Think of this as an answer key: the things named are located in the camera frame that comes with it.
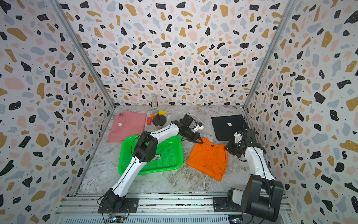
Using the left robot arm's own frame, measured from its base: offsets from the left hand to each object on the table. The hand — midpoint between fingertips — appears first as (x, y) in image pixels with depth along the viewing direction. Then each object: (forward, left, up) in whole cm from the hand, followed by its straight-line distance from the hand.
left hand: (204, 142), depth 95 cm
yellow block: (+32, +33, -4) cm, 46 cm away
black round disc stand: (+22, +34, -2) cm, 41 cm away
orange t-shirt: (-10, -3, -4) cm, 11 cm away
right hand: (-6, -12, +6) cm, 15 cm away
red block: (+23, +42, -4) cm, 48 cm away
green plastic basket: (-5, +24, -5) cm, 25 cm away
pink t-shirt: (+19, +59, -3) cm, 62 cm away
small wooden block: (+15, +34, -3) cm, 37 cm away
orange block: (+27, +39, -2) cm, 48 cm away
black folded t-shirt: (+17, -19, -5) cm, 26 cm away
